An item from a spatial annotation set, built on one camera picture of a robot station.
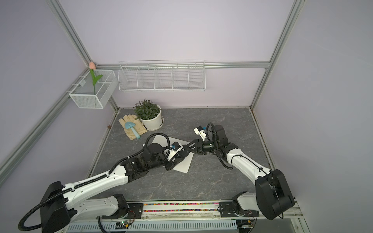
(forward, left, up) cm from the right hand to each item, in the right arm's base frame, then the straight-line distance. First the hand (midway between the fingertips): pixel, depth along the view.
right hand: (186, 149), depth 75 cm
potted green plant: (+27, +24, -2) cm, 36 cm away
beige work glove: (+29, +37, -19) cm, 50 cm away
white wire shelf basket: (+51, +15, +11) cm, 54 cm away
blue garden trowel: (+29, +43, -17) cm, 55 cm away
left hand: (-2, +3, -1) cm, 4 cm away
